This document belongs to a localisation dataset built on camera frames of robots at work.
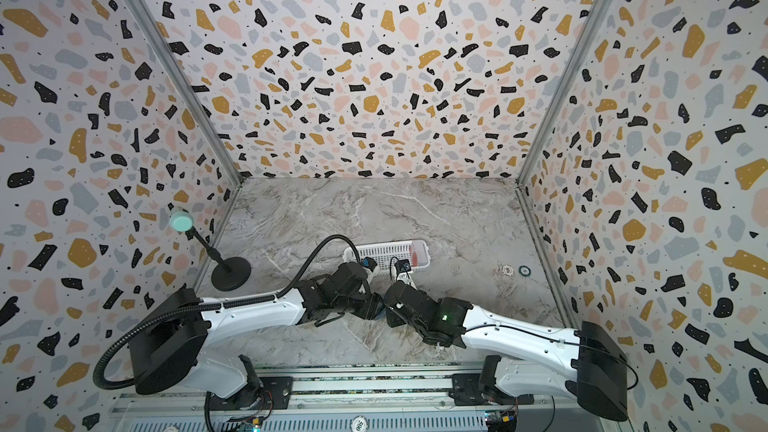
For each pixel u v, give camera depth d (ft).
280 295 1.82
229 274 3.05
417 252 3.12
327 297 2.09
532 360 1.52
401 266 2.28
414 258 3.20
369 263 2.54
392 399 2.43
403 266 2.29
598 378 1.34
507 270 3.19
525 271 3.19
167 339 1.46
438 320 1.82
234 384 1.96
